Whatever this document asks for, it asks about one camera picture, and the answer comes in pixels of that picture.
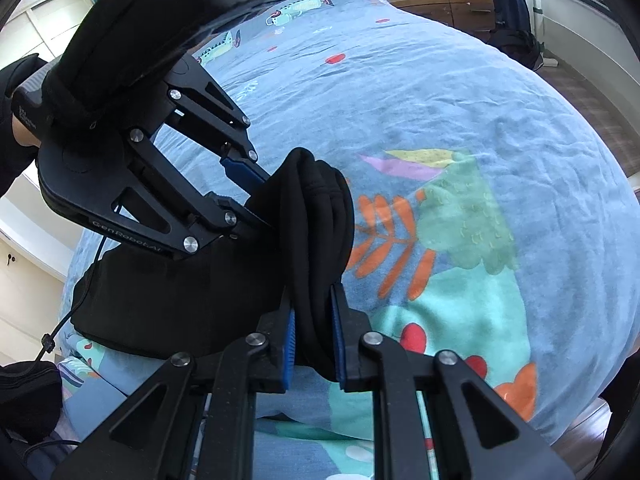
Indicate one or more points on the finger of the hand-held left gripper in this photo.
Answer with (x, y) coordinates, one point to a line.
(245, 170)
(220, 210)

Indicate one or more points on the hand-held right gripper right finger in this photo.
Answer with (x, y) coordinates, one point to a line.
(337, 350)

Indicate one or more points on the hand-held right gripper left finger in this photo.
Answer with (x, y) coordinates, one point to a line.
(289, 350)

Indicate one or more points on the black pants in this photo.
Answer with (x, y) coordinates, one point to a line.
(310, 220)

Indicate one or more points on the person's left forearm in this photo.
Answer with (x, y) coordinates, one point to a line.
(15, 85)

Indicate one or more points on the white wardrobe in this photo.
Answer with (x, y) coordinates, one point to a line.
(50, 25)

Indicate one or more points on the bed with blue printed sheet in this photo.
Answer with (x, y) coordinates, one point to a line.
(475, 110)

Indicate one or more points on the dark cloth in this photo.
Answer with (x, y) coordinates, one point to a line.
(25, 395)

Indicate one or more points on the wooden nightstand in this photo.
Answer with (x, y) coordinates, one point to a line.
(425, 7)

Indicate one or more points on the black backpack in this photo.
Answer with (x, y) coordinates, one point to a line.
(517, 47)

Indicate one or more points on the dark tote bag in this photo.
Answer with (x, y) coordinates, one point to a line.
(510, 5)

